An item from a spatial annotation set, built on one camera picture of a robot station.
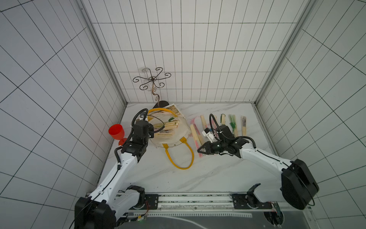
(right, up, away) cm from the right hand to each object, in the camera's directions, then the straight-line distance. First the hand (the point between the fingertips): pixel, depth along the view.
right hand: (199, 147), depth 81 cm
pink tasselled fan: (-1, +6, 0) cm, 6 cm away
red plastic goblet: (-49, +9, +2) cm, 50 cm away
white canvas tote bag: (-18, +8, +19) cm, 27 cm away
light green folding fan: (+21, +15, +27) cm, 37 cm away
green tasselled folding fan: (+29, +13, +26) cm, 41 cm away
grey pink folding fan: (+36, +11, +23) cm, 44 cm away
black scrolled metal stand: (-28, +27, +29) cm, 49 cm away
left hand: (-32, +12, +1) cm, 34 cm away
